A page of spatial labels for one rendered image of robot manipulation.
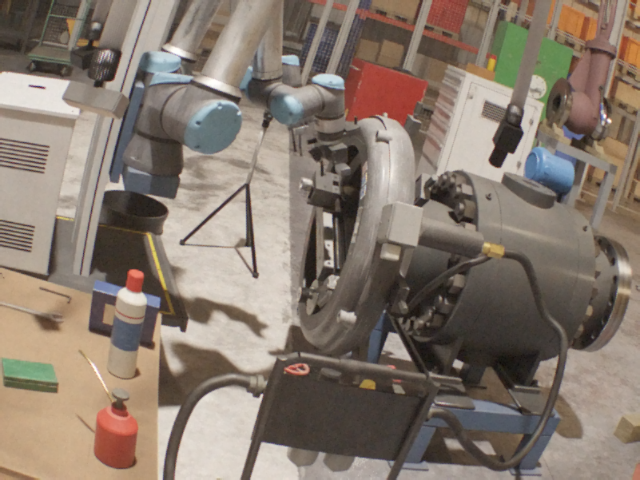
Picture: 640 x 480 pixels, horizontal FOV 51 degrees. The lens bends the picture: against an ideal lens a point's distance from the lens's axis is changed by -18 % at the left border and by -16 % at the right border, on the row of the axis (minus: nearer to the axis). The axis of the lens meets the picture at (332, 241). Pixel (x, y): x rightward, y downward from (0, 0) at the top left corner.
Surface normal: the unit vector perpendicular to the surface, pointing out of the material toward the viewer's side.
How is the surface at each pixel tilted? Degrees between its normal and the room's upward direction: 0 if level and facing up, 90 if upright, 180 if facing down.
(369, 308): 102
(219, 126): 95
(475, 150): 90
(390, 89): 90
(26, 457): 0
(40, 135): 90
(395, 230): 68
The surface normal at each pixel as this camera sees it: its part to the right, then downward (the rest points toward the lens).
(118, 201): 0.60, 0.35
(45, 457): 0.29, -0.92
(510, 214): 0.32, -0.54
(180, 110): -0.63, -0.15
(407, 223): 0.25, -0.04
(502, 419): 0.16, 0.33
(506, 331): 0.03, 0.67
